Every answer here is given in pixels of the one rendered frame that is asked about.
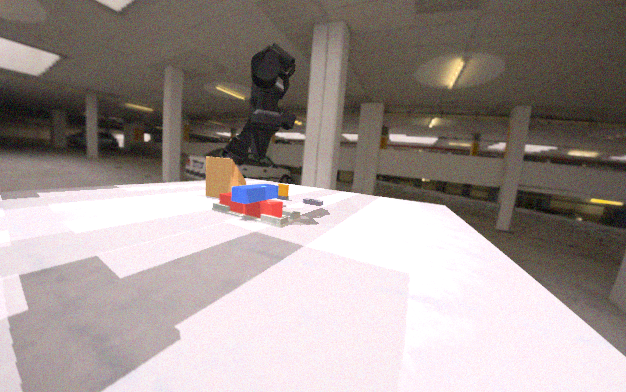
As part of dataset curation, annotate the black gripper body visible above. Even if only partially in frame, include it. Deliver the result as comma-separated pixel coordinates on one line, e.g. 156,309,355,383
245,91,283,133

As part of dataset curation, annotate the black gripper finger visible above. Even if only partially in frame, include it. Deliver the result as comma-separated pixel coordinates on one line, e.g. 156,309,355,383
251,125,280,159
245,132,259,159

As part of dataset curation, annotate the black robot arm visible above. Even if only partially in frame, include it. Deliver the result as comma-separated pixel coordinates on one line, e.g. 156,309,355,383
222,43,296,167

